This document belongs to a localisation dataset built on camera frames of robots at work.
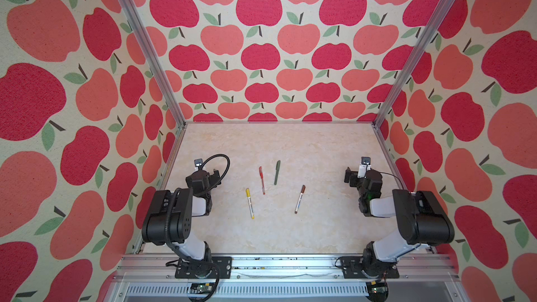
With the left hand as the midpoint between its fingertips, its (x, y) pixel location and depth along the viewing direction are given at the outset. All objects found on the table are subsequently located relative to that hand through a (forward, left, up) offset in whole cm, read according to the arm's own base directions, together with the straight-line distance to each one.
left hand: (205, 173), depth 95 cm
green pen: (+5, -34, -3) cm, 35 cm away
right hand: (-1, -72, +2) cm, 72 cm away
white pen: (-9, -20, -4) cm, 22 cm away
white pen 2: (-12, -43, -3) cm, 45 cm away
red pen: (+2, -26, -5) cm, 27 cm away
